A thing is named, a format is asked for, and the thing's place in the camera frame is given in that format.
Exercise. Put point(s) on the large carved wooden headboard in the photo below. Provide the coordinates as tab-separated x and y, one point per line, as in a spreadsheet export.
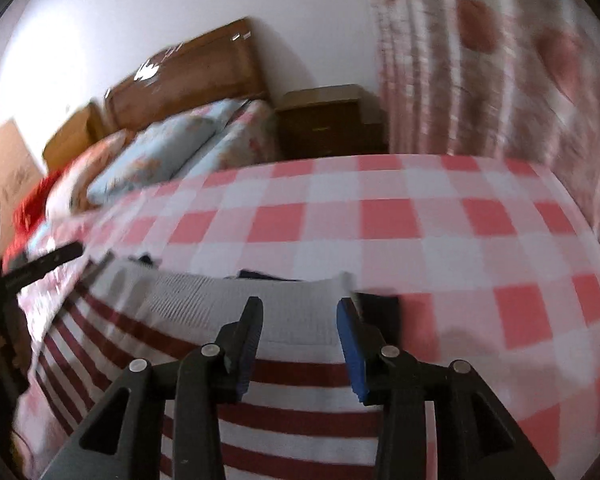
190	82

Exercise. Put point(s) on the pink floral pillow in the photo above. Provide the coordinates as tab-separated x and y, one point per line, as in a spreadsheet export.
92	160

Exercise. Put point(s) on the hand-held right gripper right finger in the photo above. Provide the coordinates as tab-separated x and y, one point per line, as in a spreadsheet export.
352	355

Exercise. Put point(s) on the red grey striped sweater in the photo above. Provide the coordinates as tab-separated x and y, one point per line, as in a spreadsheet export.
290	310

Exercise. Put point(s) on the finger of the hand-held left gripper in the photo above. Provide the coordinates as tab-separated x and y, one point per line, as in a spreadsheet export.
100	264
45	262

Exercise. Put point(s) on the dark wooden nightstand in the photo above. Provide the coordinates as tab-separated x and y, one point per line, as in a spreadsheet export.
330	125

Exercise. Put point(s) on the small wooden headboard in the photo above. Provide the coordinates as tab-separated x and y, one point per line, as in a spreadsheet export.
72	135

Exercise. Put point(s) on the pink tulip print curtain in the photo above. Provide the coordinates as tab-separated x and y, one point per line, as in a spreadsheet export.
495	60

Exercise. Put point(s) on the red cloth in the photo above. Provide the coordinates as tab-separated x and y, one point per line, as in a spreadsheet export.
32	210

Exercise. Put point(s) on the pink white checked blanket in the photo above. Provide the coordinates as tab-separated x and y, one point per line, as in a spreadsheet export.
380	220

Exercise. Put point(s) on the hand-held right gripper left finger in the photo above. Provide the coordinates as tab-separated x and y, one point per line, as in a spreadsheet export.
242	360

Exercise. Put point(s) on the light wooden wardrobe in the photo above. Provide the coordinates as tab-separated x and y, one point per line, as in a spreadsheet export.
7	170

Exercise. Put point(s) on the light blue floral pillow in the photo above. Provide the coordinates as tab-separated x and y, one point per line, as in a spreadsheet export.
155	155

